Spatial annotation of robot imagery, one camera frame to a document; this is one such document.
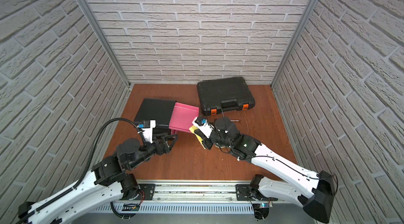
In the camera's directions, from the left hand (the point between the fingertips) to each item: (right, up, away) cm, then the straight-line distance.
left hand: (176, 134), depth 66 cm
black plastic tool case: (+22, +18, +39) cm, 48 cm away
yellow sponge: (+7, +2, +2) cm, 7 cm away
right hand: (+9, +1, +3) cm, 10 cm away
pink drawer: (-1, +5, +22) cm, 23 cm away
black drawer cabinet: (-14, +9, +21) cm, 27 cm away
